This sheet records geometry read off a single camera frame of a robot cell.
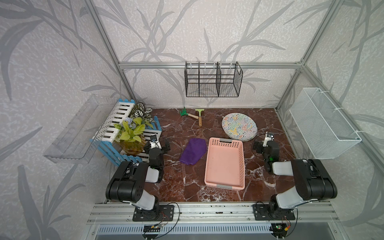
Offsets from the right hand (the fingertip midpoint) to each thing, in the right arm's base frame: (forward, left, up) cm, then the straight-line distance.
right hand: (263, 139), depth 95 cm
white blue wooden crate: (-13, +85, +22) cm, 89 cm away
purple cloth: (-6, +45, -3) cm, 45 cm away
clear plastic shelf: (-19, +94, +27) cm, 100 cm away
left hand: (-2, +67, +6) cm, 67 cm away
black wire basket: (+38, +31, +19) cm, 53 cm away
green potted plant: (-10, +75, +19) cm, 78 cm away
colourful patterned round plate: (+13, +13, -3) cm, 18 cm away
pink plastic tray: (-13, +25, -6) cm, 29 cm away
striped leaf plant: (+5, +73, +23) cm, 77 cm away
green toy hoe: (+22, +41, -3) cm, 47 cm away
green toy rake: (+30, +54, -6) cm, 62 cm away
